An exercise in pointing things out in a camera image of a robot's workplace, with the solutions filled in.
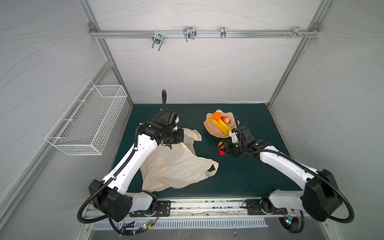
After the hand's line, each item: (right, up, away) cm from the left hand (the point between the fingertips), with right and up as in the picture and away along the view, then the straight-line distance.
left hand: (185, 135), depth 76 cm
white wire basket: (-46, +4, -8) cm, 47 cm away
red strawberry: (+20, -10, +6) cm, 23 cm away
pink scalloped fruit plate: (+18, +1, +29) cm, 34 cm away
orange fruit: (+21, +11, +29) cm, 38 cm away
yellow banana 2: (+27, +3, +28) cm, 39 cm away
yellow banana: (+21, +7, +30) cm, 37 cm away
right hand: (+21, -6, +7) cm, 23 cm away
